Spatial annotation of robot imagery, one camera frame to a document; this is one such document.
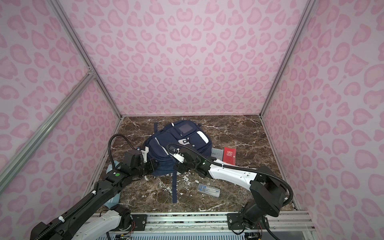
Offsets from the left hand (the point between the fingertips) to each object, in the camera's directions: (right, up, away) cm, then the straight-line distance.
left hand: (160, 161), depth 80 cm
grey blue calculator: (+33, +1, +18) cm, 37 cm away
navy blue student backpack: (+12, +15, +21) cm, 28 cm away
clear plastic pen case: (+26, -16, +2) cm, 31 cm away
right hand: (+10, +3, +2) cm, 11 cm away
